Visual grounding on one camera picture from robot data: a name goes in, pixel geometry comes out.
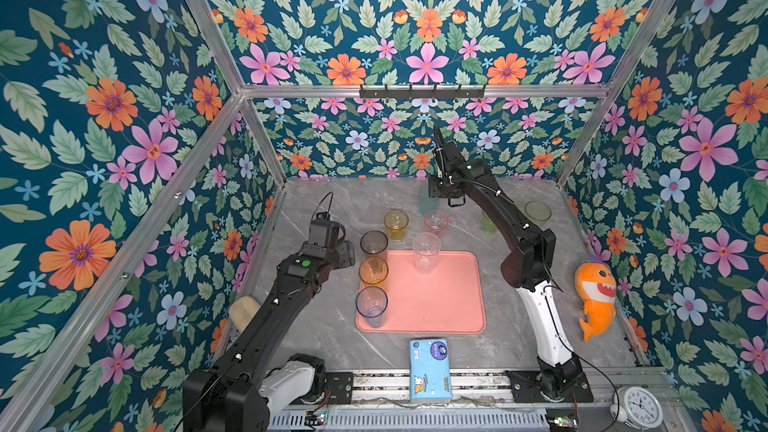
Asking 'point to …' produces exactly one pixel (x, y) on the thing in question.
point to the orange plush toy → (597, 285)
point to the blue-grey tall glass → (371, 303)
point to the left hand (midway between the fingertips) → (342, 242)
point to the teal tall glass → (426, 203)
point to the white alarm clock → (638, 406)
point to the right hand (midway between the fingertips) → (436, 186)
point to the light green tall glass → (538, 212)
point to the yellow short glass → (396, 222)
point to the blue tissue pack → (430, 371)
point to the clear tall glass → (426, 249)
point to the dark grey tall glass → (374, 243)
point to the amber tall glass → (373, 271)
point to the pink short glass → (436, 222)
